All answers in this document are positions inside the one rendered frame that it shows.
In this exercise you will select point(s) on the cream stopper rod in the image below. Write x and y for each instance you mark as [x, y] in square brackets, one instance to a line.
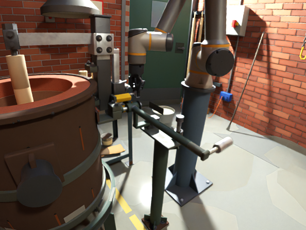
[20, 79]

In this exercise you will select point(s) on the small beige tin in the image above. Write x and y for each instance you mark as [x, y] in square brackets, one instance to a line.
[106, 139]

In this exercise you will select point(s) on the grey extraction hood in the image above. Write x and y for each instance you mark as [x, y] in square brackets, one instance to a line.
[69, 8]

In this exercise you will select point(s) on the brown cardboard piece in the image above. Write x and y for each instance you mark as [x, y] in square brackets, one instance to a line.
[112, 150]

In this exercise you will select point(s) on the dark green mechanism frame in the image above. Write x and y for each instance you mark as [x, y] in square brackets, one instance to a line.
[129, 138]

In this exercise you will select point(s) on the dark grey slide post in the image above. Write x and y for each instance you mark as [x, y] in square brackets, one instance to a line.
[103, 81]

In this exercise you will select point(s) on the yellow crane hook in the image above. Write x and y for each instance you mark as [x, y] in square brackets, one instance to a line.
[302, 53]

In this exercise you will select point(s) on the grey wall pipe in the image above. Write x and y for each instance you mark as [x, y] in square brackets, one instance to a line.
[123, 40]

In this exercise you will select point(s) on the dark green lever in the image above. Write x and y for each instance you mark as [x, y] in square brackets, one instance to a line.
[167, 130]

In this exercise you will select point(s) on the grey electrical cabinet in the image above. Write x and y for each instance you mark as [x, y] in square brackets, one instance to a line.
[238, 20]

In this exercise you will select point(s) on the dark clamp screw knob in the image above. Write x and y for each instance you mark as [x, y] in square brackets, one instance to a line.
[92, 67]

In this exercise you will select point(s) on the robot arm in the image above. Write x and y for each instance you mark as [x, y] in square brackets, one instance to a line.
[210, 28]

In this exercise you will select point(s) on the grey locking pin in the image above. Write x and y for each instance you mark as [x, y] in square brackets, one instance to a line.
[179, 123]

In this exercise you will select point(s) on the dark green lever rest stand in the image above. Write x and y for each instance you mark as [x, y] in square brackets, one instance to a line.
[159, 172]

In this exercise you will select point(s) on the brown ladle body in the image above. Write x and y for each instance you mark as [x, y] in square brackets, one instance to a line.
[47, 143]

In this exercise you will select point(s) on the yellow block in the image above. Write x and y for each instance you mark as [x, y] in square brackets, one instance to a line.
[121, 97]

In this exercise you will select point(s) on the long grey metal rod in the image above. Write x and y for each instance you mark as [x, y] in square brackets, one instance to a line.
[246, 81]

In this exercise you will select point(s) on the blue socket box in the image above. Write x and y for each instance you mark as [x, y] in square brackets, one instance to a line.
[226, 96]

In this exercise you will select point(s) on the white bucket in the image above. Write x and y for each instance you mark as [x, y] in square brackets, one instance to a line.
[167, 116]

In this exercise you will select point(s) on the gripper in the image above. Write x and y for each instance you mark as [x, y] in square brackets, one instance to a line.
[136, 69]

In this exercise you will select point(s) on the black scoop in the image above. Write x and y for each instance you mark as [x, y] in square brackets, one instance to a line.
[155, 107]

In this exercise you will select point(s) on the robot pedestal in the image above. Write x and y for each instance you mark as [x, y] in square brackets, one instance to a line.
[191, 134]

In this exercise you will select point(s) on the green door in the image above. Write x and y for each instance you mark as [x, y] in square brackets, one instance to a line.
[162, 71]

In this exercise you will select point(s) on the red wall sign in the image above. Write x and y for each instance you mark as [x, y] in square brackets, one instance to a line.
[99, 6]

